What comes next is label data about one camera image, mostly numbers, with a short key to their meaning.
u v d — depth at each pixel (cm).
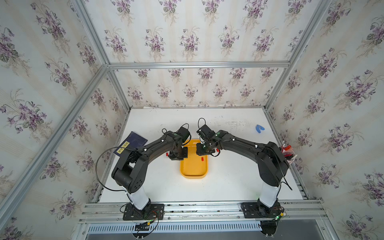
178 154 76
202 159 91
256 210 66
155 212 73
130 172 46
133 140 98
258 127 107
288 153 85
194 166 86
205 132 71
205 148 75
